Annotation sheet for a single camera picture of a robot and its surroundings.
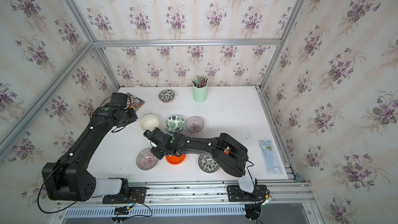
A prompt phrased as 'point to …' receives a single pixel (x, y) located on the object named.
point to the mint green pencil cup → (200, 94)
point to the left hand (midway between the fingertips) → (136, 118)
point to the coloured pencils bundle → (200, 82)
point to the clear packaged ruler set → (271, 156)
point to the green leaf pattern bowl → (174, 124)
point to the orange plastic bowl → (175, 160)
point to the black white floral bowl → (207, 164)
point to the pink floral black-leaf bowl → (166, 95)
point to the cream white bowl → (149, 122)
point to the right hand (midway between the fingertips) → (157, 148)
